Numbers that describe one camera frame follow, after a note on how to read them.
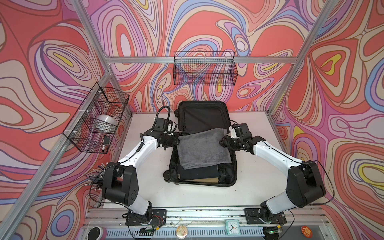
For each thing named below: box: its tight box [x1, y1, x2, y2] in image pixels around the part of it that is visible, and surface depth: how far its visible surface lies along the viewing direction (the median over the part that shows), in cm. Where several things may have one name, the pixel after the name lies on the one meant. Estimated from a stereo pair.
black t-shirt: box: [178, 164, 220, 180], surface depth 84 cm
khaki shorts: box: [182, 177, 219, 183], surface depth 84 cm
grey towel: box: [177, 128, 232, 170], surface depth 86 cm
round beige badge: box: [175, 224, 188, 240], surface depth 71 cm
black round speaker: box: [87, 226, 103, 240], surface depth 66 cm
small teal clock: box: [226, 220, 241, 236], surface depth 70 cm
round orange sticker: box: [301, 225, 313, 238], surface depth 71 cm
